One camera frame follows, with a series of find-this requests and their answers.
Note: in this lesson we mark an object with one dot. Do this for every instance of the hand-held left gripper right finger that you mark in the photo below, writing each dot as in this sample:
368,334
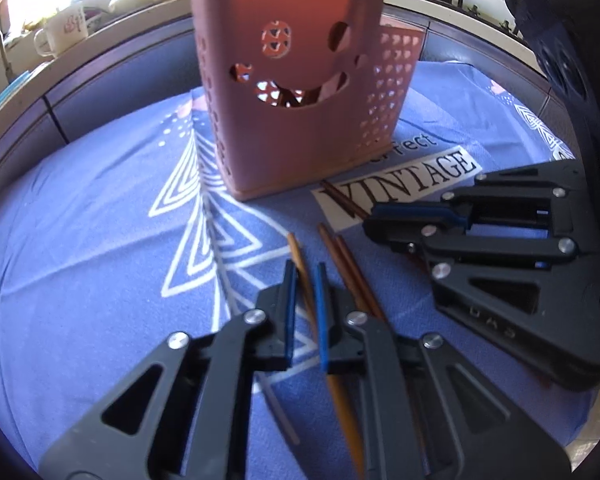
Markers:
322,320

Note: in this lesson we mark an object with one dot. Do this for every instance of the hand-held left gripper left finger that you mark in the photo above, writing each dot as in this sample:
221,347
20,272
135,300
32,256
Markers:
291,310

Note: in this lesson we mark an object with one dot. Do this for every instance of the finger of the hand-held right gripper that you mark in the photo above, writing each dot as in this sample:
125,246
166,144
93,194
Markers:
410,214
480,250

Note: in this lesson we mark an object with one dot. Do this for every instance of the light wooden chopstick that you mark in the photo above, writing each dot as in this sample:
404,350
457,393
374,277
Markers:
296,255

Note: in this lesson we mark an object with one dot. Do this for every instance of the dark wooden chopstick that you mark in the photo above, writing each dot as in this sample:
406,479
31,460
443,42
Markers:
345,200
352,270
330,250

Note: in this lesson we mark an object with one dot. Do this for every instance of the pink plastic utensil holder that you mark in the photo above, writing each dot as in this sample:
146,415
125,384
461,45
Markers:
240,135

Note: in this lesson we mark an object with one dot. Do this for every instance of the black gas stove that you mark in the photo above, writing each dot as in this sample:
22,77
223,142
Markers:
460,0

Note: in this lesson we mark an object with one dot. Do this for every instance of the blue printed tablecloth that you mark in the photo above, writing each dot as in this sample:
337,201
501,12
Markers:
105,260

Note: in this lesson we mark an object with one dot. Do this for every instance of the pale oblong vegetable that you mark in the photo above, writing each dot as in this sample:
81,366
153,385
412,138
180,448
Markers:
130,1

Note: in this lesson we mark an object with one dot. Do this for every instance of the white printed mug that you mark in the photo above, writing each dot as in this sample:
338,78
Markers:
65,30

